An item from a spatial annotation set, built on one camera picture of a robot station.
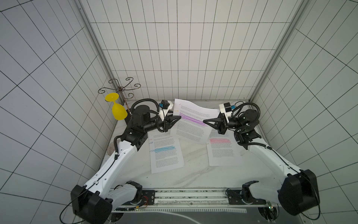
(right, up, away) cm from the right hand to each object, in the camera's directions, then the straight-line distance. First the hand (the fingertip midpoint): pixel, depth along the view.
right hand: (204, 119), depth 65 cm
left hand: (-14, +1, +4) cm, 14 cm away
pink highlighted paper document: (+17, -22, +25) cm, 38 cm away
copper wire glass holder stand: (-48, +17, +18) cm, 54 cm away
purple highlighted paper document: (-6, -4, +4) cm, 9 cm away
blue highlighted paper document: (-22, -23, +25) cm, 40 cm away
